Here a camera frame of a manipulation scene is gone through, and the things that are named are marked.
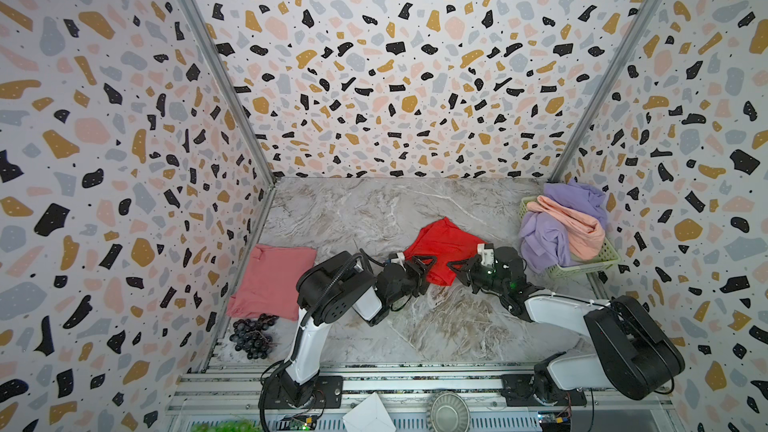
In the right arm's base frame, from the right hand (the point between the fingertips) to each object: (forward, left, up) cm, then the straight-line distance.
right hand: (443, 260), depth 84 cm
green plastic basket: (+2, -43, -9) cm, 43 cm away
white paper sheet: (-36, +18, -8) cm, 41 cm away
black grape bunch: (-20, +50, -6) cm, 54 cm away
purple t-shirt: (+8, -31, -2) cm, 32 cm away
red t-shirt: (+11, -3, -8) cm, 14 cm away
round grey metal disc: (-35, 0, -12) cm, 37 cm away
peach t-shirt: (+11, -46, -4) cm, 48 cm away
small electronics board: (-37, +34, -12) cm, 52 cm away
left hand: (+1, 0, -4) cm, 4 cm away
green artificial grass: (-38, +49, -7) cm, 63 cm away
